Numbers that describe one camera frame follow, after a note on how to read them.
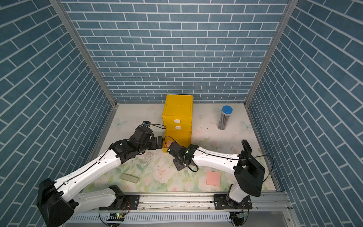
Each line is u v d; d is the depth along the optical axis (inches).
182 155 24.0
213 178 32.6
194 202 29.7
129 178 31.7
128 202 28.5
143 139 23.1
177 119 33.3
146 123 27.5
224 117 36.5
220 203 28.7
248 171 16.8
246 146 36.5
